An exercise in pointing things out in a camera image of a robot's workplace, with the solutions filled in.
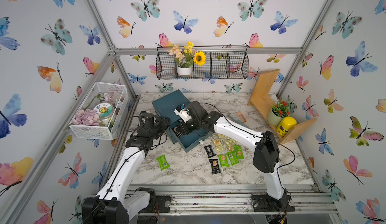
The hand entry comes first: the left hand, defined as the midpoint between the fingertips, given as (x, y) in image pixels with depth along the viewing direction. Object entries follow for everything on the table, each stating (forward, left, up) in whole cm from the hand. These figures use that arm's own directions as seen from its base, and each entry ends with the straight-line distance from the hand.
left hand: (169, 119), depth 80 cm
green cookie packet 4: (-12, -38, -17) cm, 43 cm away
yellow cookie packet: (-6, -28, -20) cm, 35 cm away
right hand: (-3, -4, -3) cm, 6 cm away
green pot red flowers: (+5, -60, -5) cm, 61 cm away
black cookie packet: (-9, -21, -20) cm, 31 cm away
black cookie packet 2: (-19, -24, -20) cm, 36 cm away
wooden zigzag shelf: (+23, -60, -14) cm, 65 cm away
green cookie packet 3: (-13, -35, -20) cm, 42 cm away
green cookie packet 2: (-15, +6, -21) cm, 26 cm away
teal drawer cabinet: (+9, +4, -1) cm, 10 cm away
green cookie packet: (-15, -29, -20) cm, 39 cm away
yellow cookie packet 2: (-8, -35, -20) cm, 41 cm away
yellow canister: (-1, -64, -4) cm, 64 cm away
